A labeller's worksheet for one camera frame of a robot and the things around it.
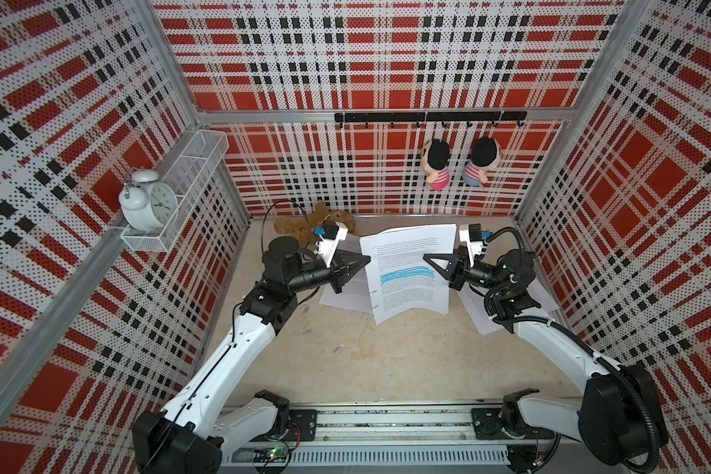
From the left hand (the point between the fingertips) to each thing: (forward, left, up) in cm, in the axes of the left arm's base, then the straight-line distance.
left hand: (368, 257), depth 67 cm
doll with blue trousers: (+41, -37, -1) cm, 56 cm away
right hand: (+2, -15, -2) cm, 15 cm away
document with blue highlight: (-1, -8, -7) cm, 11 cm away
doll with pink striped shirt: (+42, -21, -3) cm, 47 cm away
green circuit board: (-35, +23, -31) cm, 53 cm away
